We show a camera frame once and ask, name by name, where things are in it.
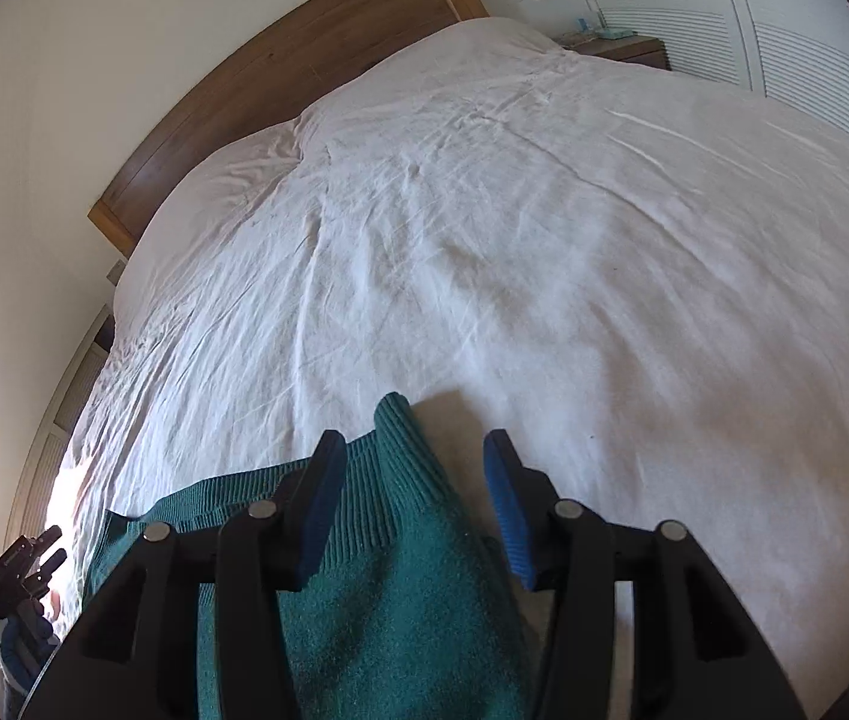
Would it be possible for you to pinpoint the bed with white duvet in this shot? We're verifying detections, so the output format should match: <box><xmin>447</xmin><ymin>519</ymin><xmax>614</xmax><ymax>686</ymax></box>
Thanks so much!
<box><xmin>41</xmin><ymin>15</ymin><xmax>849</xmax><ymax>720</ymax></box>

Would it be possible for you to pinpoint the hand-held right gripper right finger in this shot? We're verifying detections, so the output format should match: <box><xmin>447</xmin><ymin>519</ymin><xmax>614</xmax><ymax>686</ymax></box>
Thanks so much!
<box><xmin>482</xmin><ymin>429</ymin><xmax>808</xmax><ymax>720</ymax></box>

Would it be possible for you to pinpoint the green knitted sweater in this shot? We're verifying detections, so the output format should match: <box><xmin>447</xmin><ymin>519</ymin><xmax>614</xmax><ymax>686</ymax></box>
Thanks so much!
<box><xmin>86</xmin><ymin>392</ymin><xmax>547</xmax><ymax>720</ymax></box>

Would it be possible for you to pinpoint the low white slatted cabinet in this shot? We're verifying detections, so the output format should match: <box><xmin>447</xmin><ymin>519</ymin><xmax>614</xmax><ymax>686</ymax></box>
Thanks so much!
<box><xmin>4</xmin><ymin>303</ymin><xmax>115</xmax><ymax>541</ymax></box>

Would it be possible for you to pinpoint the wooden headboard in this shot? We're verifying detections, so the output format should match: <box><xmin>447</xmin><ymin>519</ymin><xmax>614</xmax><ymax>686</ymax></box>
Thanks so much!
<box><xmin>88</xmin><ymin>0</ymin><xmax>491</xmax><ymax>260</ymax></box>

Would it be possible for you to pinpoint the wooden nightstand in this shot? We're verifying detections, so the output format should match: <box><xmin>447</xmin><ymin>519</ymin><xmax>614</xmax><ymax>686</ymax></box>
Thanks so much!
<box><xmin>557</xmin><ymin>34</ymin><xmax>671</xmax><ymax>74</ymax></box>

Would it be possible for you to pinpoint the white louvred wardrobe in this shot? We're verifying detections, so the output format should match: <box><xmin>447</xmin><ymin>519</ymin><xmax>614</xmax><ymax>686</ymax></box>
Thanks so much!
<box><xmin>553</xmin><ymin>0</ymin><xmax>849</xmax><ymax>160</ymax></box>

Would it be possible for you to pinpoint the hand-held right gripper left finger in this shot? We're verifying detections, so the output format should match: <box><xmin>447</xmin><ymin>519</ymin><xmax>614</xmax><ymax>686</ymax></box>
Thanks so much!
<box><xmin>19</xmin><ymin>430</ymin><xmax>350</xmax><ymax>720</ymax></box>

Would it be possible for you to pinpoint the white pillow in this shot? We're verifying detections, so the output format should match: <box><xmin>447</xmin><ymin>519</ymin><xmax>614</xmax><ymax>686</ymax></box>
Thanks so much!
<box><xmin>113</xmin><ymin>116</ymin><xmax>314</xmax><ymax>305</ymax></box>
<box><xmin>302</xmin><ymin>15</ymin><xmax>569</xmax><ymax>140</ymax></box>

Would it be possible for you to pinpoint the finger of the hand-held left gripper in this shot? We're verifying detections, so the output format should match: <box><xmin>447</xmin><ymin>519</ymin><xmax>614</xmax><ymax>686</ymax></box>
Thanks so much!
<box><xmin>17</xmin><ymin>525</ymin><xmax>70</xmax><ymax>595</ymax></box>

